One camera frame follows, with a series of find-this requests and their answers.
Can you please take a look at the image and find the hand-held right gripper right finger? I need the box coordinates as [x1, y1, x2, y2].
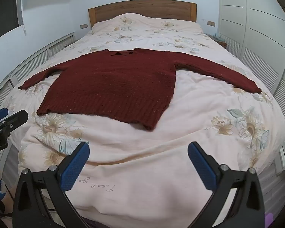
[188, 141, 266, 228]

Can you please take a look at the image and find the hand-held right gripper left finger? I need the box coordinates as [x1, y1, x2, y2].
[12, 141, 91, 228]

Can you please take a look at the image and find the dark red knit sweater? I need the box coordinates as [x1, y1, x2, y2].
[18, 48, 262, 131]

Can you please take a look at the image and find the floral cream duvet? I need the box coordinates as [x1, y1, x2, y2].
[8, 13, 285, 222]

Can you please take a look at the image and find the white louvred cabinet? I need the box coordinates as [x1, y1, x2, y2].
[0, 32, 76, 110]

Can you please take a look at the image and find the window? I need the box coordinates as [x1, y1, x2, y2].
[0, 0, 26, 43]

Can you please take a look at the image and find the wooden nightstand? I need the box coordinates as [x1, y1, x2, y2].
[214, 36, 228, 48]

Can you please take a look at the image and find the white panelled wardrobe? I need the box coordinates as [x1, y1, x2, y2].
[218, 0, 285, 175]

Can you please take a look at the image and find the wooden bed headboard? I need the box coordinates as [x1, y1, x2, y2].
[88, 0, 197, 28]

